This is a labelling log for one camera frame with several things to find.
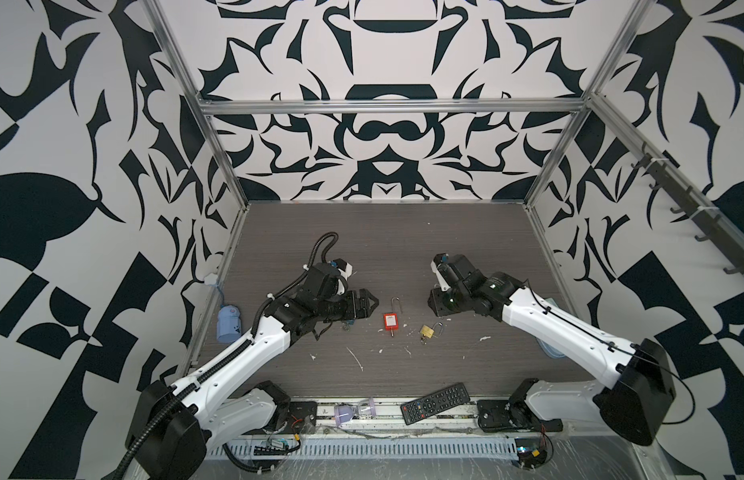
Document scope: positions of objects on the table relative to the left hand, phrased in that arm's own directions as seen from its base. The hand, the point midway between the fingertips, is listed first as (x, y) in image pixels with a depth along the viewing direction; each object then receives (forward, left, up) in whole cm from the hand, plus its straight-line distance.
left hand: (369, 299), depth 77 cm
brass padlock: (-3, -17, -16) cm, 24 cm away
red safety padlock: (+1, -6, -15) cm, 16 cm away
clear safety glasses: (-23, +7, -13) cm, 27 cm away
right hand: (+1, -17, -3) cm, 17 cm away
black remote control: (-21, -16, -15) cm, 30 cm away
